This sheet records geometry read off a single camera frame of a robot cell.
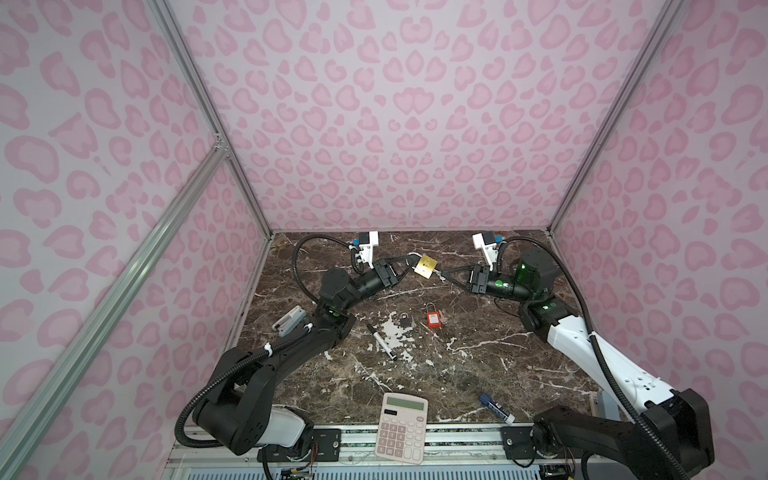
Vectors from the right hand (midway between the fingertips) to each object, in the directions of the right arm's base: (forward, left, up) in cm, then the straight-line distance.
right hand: (448, 277), depth 67 cm
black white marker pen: (-2, +17, -31) cm, 35 cm away
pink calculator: (-25, +10, -30) cm, 40 cm away
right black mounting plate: (-27, -18, -32) cm, 45 cm away
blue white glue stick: (-20, -14, -30) cm, 38 cm away
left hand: (+3, +6, +3) cm, 8 cm away
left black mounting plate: (-29, +29, -31) cm, 51 cm away
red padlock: (+6, 0, -32) cm, 32 cm away
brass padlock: (+3, +5, 0) cm, 6 cm away
